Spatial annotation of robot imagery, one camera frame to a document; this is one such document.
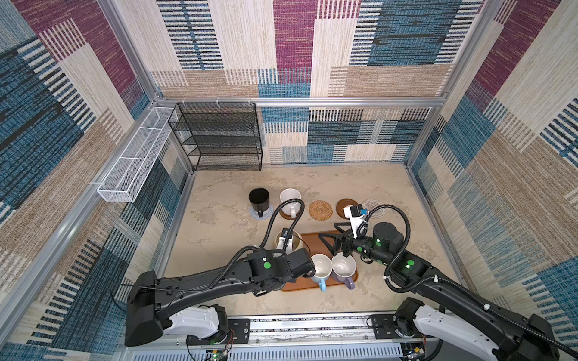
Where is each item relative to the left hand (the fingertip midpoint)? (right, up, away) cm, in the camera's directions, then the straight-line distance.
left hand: (290, 261), depth 74 cm
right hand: (+12, +9, -1) cm, 15 cm away
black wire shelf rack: (-34, +49, +37) cm, 70 cm away
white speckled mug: (+1, +15, +20) cm, 25 cm away
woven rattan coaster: (+14, +14, +28) cm, 34 cm away
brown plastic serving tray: (+7, +7, -5) cm, 11 cm away
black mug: (-13, +19, +20) cm, 31 cm away
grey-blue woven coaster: (-11, +12, +26) cm, 31 cm away
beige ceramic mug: (+2, +7, 0) cm, 7 cm away
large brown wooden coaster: (+25, +17, +33) cm, 44 cm away
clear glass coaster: (+37, +17, +31) cm, 51 cm away
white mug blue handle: (+13, -6, +12) cm, 18 cm away
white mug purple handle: (+20, -6, +11) cm, 24 cm away
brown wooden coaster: (-2, +11, +27) cm, 29 cm away
